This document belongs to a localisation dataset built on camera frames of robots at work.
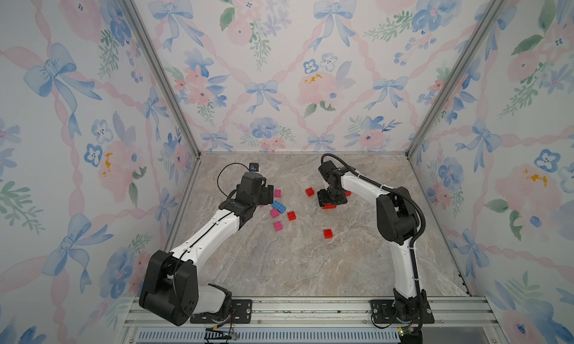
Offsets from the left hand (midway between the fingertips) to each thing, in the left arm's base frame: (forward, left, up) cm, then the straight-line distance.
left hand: (261, 186), depth 86 cm
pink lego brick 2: (-3, -5, -16) cm, 17 cm away
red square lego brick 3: (-12, -27, -15) cm, 33 cm away
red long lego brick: (0, -28, -14) cm, 31 cm away
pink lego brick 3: (-9, -6, -16) cm, 19 cm away
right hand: (+3, -29, -16) cm, 33 cm away
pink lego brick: (+8, -5, -16) cm, 18 cm away
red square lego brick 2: (-4, -12, -16) cm, 20 cm away
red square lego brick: (+8, -20, -15) cm, 27 cm away
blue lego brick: (0, -7, -15) cm, 16 cm away
